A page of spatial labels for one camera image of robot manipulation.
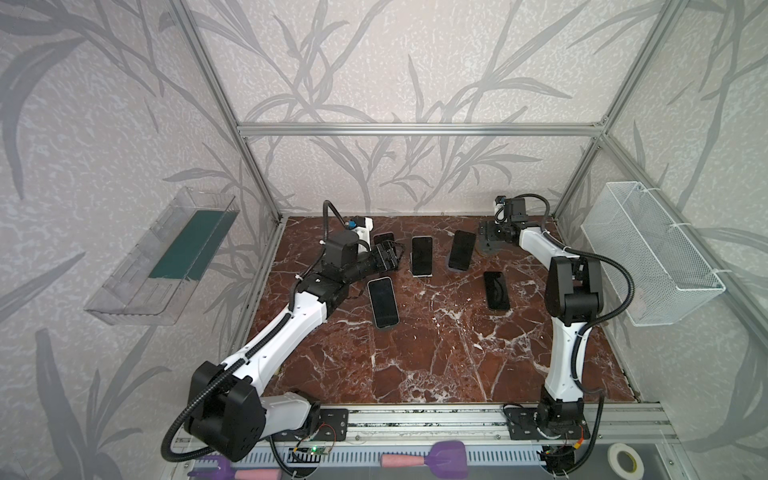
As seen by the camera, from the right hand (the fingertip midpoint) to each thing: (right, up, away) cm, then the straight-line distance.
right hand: (494, 219), depth 106 cm
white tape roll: (+16, -59, -38) cm, 72 cm away
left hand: (-33, -8, -30) cm, 45 cm away
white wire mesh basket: (+22, -16, -46) cm, 54 cm away
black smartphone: (-41, -7, -10) cm, 43 cm away
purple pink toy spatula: (-23, -59, -37) cm, 73 cm away
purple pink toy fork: (-75, -60, -38) cm, 103 cm away
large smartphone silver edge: (-38, -26, -21) cm, 51 cm away
